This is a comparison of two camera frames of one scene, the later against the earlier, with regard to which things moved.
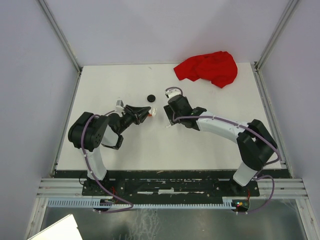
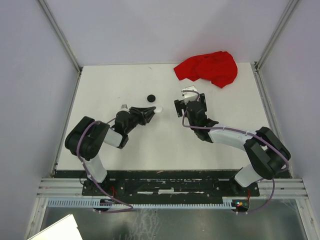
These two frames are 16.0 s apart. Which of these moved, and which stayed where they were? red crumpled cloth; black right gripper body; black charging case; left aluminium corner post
Moved: black right gripper body
Stayed: left aluminium corner post; red crumpled cloth; black charging case
